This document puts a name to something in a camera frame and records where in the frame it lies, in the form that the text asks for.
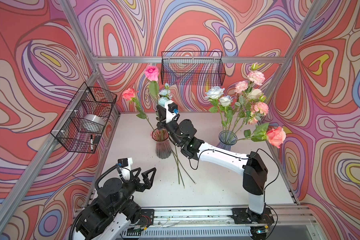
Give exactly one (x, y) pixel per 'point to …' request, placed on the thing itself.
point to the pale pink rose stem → (179, 171)
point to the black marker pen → (91, 143)
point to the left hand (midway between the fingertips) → (150, 169)
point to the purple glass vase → (227, 138)
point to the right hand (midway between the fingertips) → (158, 109)
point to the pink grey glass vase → (163, 149)
